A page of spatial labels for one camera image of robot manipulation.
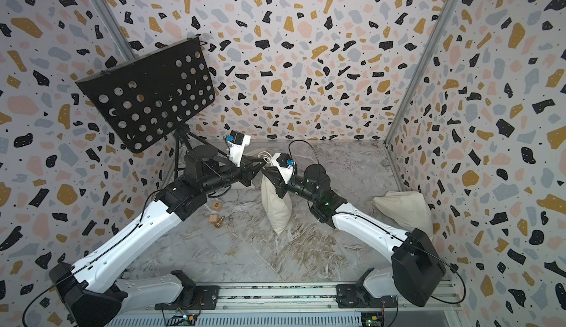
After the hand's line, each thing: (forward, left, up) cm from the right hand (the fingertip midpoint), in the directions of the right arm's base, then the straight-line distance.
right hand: (267, 171), depth 71 cm
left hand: (-1, -1, +7) cm, 7 cm away
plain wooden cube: (-4, +25, -27) cm, 37 cm away
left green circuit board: (-37, +27, -32) cm, 56 cm away
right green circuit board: (-35, -35, -33) cm, 59 cm away
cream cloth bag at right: (0, -53, -24) cm, 58 cm away
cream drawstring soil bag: (-4, -3, -18) cm, 19 cm away
